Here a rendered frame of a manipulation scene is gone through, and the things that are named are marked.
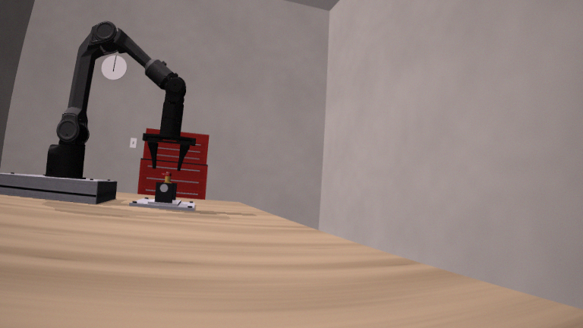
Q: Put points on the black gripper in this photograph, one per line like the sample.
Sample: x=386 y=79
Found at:
x=170 y=129

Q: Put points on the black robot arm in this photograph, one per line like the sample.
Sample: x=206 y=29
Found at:
x=67 y=161

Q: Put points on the white metal mounting plate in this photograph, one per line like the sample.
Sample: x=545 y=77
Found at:
x=182 y=206

